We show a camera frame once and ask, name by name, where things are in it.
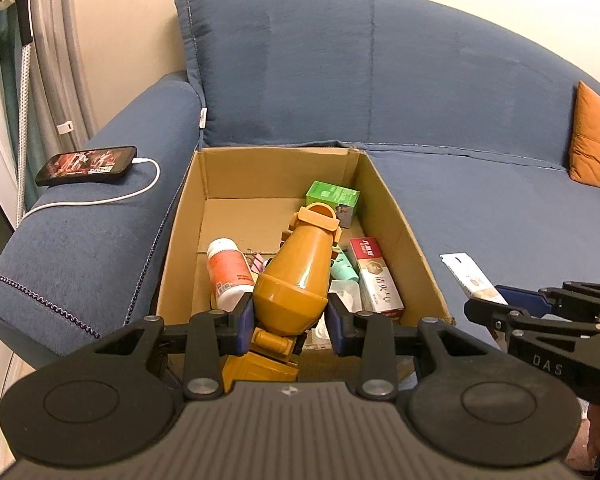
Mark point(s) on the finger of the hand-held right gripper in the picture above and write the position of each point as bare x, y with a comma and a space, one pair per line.
522, 296
530, 321

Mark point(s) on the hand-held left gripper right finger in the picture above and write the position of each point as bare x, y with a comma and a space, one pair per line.
336, 327

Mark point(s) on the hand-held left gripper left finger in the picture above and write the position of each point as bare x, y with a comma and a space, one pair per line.
243, 325

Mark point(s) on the red white pill bottle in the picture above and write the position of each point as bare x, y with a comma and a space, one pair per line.
227, 270

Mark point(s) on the white sachet packet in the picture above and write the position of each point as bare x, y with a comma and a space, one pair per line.
467, 272

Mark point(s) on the teal box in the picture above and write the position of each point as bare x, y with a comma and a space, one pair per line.
345, 267

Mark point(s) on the red white toothpaste box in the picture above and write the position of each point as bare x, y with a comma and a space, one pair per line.
377, 280

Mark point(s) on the orange toy mixer truck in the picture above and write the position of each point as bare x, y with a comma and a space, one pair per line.
295, 270

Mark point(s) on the green cardboard box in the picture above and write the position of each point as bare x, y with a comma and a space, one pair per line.
330, 192

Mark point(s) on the brown cardboard box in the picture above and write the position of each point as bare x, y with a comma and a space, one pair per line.
230, 175

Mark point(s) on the orange cushion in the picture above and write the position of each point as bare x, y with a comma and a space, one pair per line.
597, 140

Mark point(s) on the white sofa tag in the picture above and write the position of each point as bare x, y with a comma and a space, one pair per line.
203, 118

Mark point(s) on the black smartphone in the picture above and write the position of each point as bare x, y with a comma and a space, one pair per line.
85, 165

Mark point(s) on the blue fabric sofa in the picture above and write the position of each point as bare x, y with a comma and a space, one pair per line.
330, 70

